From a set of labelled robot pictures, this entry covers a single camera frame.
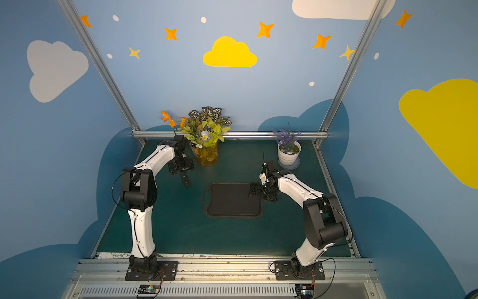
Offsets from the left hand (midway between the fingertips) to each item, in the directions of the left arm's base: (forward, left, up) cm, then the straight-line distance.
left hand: (185, 167), depth 101 cm
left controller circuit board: (-55, +4, -7) cm, 55 cm away
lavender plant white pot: (+13, -58, +4) cm, 60 cm away
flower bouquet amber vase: (+12, -11, +18) cm, 24 cm away
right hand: (-15, -40, 0) cm, 43 cm away
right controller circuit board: (-53, -58, -7) cm, 79 cm away
